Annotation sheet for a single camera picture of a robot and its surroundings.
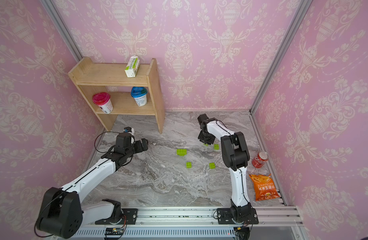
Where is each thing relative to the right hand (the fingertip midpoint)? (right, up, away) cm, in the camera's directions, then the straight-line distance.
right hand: (205, 141), depth 101 cm
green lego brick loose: (+3, -14, -12) cm, 18 cm away
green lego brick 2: (+1, -2, -1) cm, 3 cm away
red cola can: (+28, -9, -18) cm, 34 cm away
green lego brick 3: (+7, -4, -2) cm, 8 cm away
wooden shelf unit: (-71, +38, +7) cm, 80 cm away
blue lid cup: (-40, +29, -14) cm, 52 cm away
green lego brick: (-11, -13, -12) cm, 21 cm away
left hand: (-39, 0, -14) cm, 41 cm away
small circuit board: (-48, -41, -29) cm, 70 cm away
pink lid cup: (-60, +25, -18) cm, 67 cm away
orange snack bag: (+28, -22, -23) cm, 43 cm away
